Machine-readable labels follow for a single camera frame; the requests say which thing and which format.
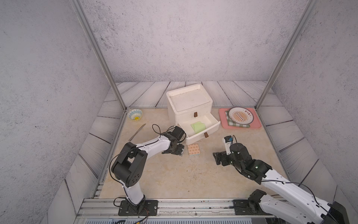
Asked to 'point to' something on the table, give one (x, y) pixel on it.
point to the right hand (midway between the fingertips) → (221, 152)
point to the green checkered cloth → (230, 123)
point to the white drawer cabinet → (190, 107)
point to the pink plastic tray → (256, 122)
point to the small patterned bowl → (135, 114)
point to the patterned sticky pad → (194, 149)
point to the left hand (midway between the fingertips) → (179, 151)
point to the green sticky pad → (198, 127)
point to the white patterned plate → (240, 115)
